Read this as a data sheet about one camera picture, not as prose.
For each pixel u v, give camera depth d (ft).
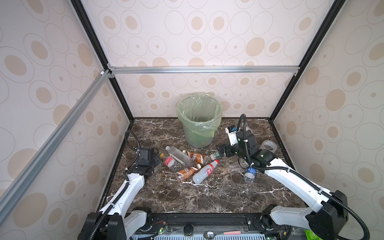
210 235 2.35
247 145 1.85
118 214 1.36
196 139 3.19
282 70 2.97
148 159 2.12
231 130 2.20
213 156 3.03
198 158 3.02
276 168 1.64
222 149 2.30
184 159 3.11
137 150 2.12
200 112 3.33
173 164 3.09
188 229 2.09
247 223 2.43
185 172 2.79
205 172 2.85
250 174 2.84
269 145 3.38
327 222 1.26
